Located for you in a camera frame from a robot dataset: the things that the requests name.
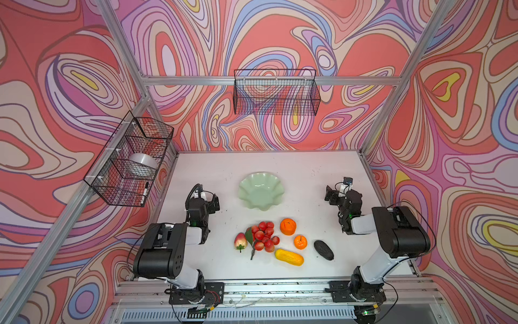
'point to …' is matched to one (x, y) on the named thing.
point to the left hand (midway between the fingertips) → (206, 194)
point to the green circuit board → (195, 312)
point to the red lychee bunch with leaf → (260, 237)
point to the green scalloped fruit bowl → (261, 190)
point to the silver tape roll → (146, 159)
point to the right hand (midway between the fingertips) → (337, 190)
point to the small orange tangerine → (300, 241)
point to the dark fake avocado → (323, 250)
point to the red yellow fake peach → (240, 241)
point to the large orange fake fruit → (288, 227)
